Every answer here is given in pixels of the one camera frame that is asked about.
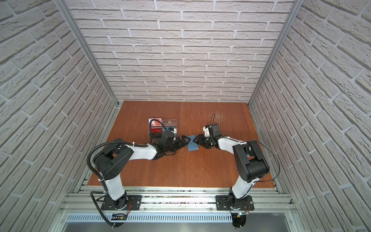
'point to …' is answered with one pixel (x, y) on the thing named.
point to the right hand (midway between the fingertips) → (196, 140)
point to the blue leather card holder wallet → (192, 145)
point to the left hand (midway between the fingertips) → (188, 140)
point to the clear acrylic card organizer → (155, 132)
